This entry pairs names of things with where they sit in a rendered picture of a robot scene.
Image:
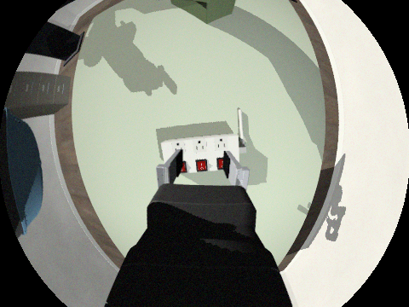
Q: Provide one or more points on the white power strip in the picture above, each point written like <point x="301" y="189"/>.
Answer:
<point x="205" y="153"/>

